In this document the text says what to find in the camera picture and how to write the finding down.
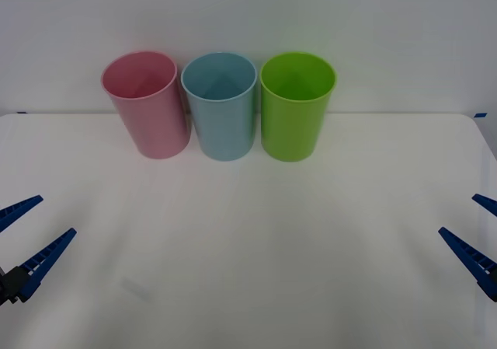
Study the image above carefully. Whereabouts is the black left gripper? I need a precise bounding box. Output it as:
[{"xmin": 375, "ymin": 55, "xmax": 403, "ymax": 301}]
[{"xmin": 0, "ymin": 195, "xmax": 78, "ymax": 306}]

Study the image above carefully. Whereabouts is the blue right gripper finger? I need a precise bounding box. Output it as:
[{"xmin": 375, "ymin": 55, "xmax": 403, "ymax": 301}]
[
  {"xmin": 471, "ymin": 194, "xmax": 497, "ymax": 216},
  {"xmin": 438, "ymin": 226, "xmax": 497, "ymax": 302}
]

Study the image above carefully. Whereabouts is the pink plastic waste bin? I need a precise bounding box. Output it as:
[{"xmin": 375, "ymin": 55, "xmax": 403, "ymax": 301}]
[{"xmin": 100, "ymin": 50, "xmax": 192, "ymax": 160}]

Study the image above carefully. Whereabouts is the green plastic waste bin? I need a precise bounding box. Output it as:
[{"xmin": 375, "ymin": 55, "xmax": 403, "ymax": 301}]
[{"xmin": 259, "ymin": 51, "xmax": 338, "ymax": 163}]

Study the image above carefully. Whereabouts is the pale blue plastic waste bin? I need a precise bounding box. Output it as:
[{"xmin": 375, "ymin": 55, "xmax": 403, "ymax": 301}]
[{"xmin": 180, "ymin": 51, "xmax": 259, "ymax": 162}]

